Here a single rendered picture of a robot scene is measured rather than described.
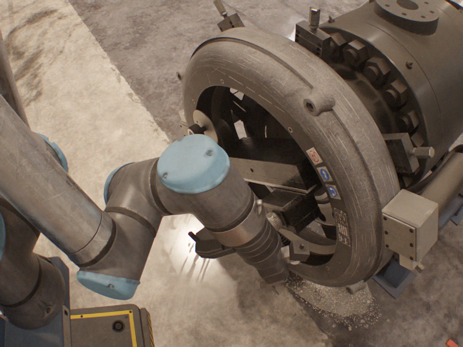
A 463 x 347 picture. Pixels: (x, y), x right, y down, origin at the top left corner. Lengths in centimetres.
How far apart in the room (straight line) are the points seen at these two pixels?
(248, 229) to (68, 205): 27
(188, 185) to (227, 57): 42
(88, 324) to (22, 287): 51
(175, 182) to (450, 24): 106
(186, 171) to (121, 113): 178
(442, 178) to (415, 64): 35
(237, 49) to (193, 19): 214
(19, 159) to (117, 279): 21
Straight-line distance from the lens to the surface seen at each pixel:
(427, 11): 128
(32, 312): 90
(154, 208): 63
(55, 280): 92
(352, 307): 158
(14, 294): 84
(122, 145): 214
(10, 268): 79
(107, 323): 129
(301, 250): 75
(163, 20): 311
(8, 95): 69
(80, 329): 131
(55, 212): 51
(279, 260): 74
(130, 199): 63
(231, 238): 64
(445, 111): 119
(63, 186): 51
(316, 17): 84
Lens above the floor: 146
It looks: 50 degrees down
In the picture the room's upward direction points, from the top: 7 degrees counter-clockwise
